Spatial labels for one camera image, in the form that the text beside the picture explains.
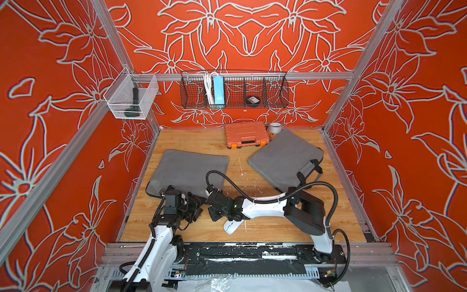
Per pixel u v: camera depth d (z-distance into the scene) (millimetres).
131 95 900
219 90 899
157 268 525
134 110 804
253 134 1105
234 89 975
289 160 991
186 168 1000
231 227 793
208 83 879
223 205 652
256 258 727
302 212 480
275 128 1161
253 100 954
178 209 673
